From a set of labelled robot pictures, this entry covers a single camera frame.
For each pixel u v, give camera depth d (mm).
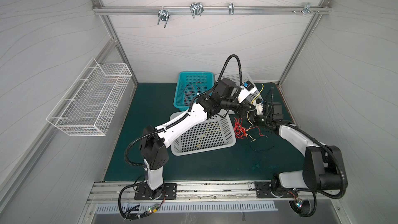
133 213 690
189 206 704
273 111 699
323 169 432
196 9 764
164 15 790
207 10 766
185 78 1160
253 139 840
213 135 929
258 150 873
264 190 734
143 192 728
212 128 957
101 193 749
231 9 780
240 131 861
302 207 717
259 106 813
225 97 575
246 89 604
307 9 765
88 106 685
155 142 437
